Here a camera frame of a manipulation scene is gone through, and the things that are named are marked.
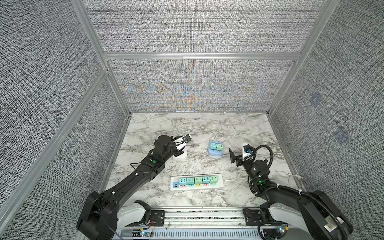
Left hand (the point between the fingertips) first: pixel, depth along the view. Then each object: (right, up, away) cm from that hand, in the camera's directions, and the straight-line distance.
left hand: (182, 137), depth 81 cm
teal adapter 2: (+1, -23, -3) cm, 23 cm away
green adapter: (+23, -7, +11) cm, 26 cm away
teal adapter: (+19, -6, +11) cm, 23 cm away
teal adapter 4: (+13, -22, -2) cm, 26 cm away
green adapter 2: (+9, -22, -3) cm, 24 cm away
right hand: (+31, -5, +2) cm, 32 cm away
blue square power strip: (+21, -11, +14) cm, 27 cm away
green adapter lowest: (+17, -22, -2) cm, 28 cm away
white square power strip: (0, -13, +12) cm, 18 cm away
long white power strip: (-4, -26, +1) cm, 26 cm away
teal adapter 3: (+5, -23, -3) cm, 23 cm away
